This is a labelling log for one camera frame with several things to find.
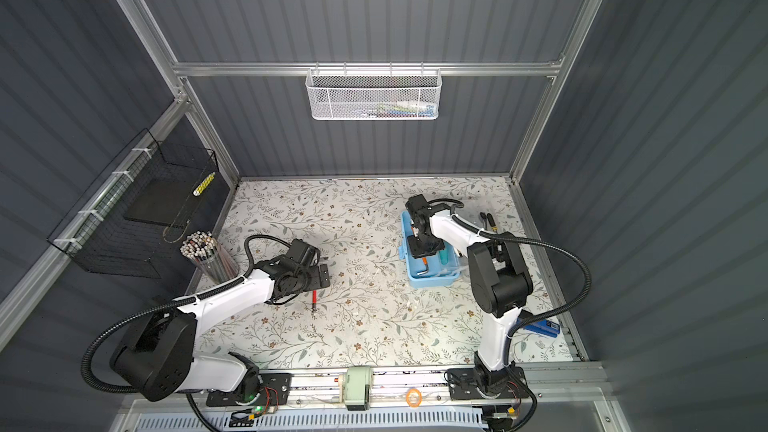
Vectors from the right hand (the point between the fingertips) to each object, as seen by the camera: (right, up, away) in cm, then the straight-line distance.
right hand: (425, 253), depth 95 cm
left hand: (-34, -7, -5) cm, 35 cm away
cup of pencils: (-62, +4, -15) cm, 64 cm away
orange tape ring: (-4, -32, -23) cm, 40 cm away
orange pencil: (0, -3, -4) cm, 5 cm away
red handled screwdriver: (-34, -13, -6) cm, 37 cm away
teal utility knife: (+5, 0, -6) cm, 8 cm away
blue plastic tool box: (+3, -5, -5) cm, 7 cm away
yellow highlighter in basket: (-63, +21, -14) cm, 68 cm away
